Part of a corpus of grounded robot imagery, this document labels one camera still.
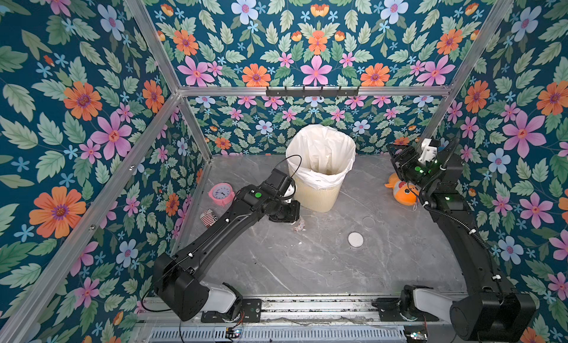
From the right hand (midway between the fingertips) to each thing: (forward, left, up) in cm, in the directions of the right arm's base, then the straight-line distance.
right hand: (396, 147), depth 71 cm
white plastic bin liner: (+15, +23, -19) cm, 34 cm away
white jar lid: (-15, +9, -37) cm, 41 cm away
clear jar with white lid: (-17, +31, -23) cm, 42 cm away
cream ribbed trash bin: (-5, +24, -24) cm, 35 cm away
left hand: (-16, +30, -17) cm, 38 cm away
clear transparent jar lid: (-6, +2, -39) cm, 39 cm away
